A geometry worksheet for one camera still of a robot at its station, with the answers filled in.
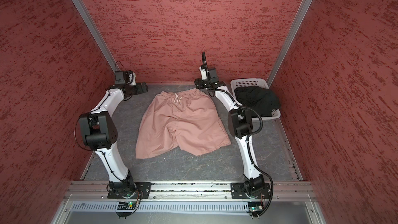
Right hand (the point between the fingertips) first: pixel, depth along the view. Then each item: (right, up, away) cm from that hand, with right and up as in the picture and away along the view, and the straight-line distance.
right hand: (199, 82), depth 102 cm
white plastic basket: (+27, 0, +9) cm, 29 cm away
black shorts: (+40, -12, -8) cm, 42 cm away
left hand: (-37, -6, -6) cm, 38 cm away
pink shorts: (-8, -25, -2) cm, 26 cm away
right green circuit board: (+27, -62, -32) cm, 75 cm away
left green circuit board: (-31, -61, -32) cm, 75 cm away
